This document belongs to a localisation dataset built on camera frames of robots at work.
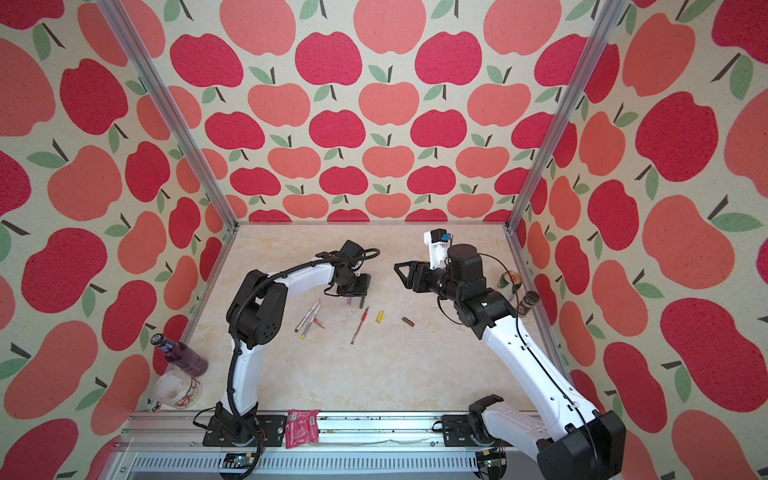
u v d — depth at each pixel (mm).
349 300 987
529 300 904
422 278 635
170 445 1507
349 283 866
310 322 935
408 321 944
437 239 645
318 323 933
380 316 954
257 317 564
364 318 954
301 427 737
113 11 689
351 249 846
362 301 985
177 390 809
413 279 641
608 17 703
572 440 372
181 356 749
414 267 638
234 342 564
